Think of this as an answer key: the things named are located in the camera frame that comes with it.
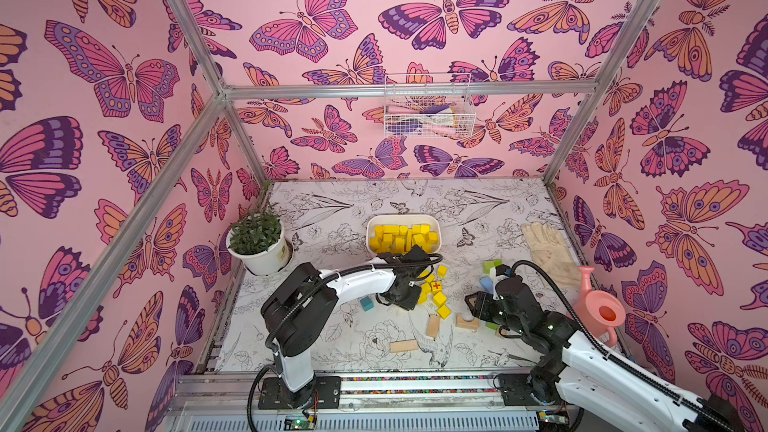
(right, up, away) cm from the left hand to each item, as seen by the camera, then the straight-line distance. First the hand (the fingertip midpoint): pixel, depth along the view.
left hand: (411, 300), depth 88 cm
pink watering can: (+48, +1, -12) cm, 49 cm away
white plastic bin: (-3, +19, +15) cm, 24 cm away
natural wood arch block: (+14, -5, -5) cm, 16 cm away
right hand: (+16, +2, -6) cm, 17 cm away
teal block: (-13, 0, -2) cm, 13 cm away
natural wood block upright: (+6, -6, -3) cm, 9 cm away
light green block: (+26, +9, +7) cm, 28 cm away
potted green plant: (-43, +18, -4) cm, 47 cm away
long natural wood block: (-3, -10, -7) cm, 13 cm away
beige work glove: (+48, +13, +12) cm, 51 cm away
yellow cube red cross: (+8, +4, +2) cm, 9 cm away
